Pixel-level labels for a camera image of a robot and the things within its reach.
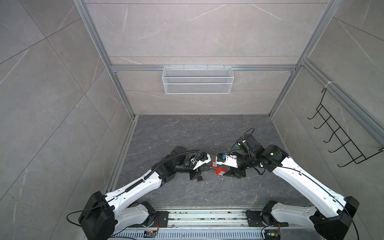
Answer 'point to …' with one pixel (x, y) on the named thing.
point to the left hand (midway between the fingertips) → (209, 164)
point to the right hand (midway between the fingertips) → (225, 164)
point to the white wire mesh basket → (197, 80)
